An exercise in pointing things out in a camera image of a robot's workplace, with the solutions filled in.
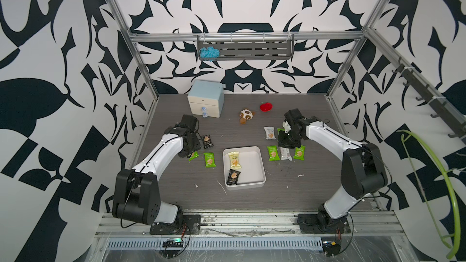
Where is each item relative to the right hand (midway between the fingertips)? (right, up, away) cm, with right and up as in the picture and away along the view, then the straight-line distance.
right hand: (277, 141), depth 91 cm
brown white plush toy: (-15, +13, +16) cm, 26 cm away
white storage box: (-17, -13, -1) cm, 21 cm away
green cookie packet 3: (+3, +5, +10) cm, 12 cm away
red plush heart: (-2, +18, +21) cm, 27 cm away
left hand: (-42, -1, -3) cm, 42 cm away
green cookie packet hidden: (-34, -9, 0) cm, 35 cm away
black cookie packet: (-22, -15, -7) cm, 28 cm away
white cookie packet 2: (-2, +4, +11) cm, 12 cm away
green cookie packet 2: (-1, -6, +3) cm, 7 cm away
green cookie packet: (-40, -5, -6) cm, 41 cm away
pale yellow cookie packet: (-21, -9, -1) cm, 23 cm away
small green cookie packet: (+12, -6, +3) cm, 14 cm away
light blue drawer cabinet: (-37, +22, +8) cm, 44 cm away
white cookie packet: (+5, -7, +2) cm, 8 cm away
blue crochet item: (-34, +44, +1) cm, 55 cm away
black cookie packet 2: (-35, -2, +5) cm, 36 cm away
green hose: (+38, -19, -42) cm, 60 cm away
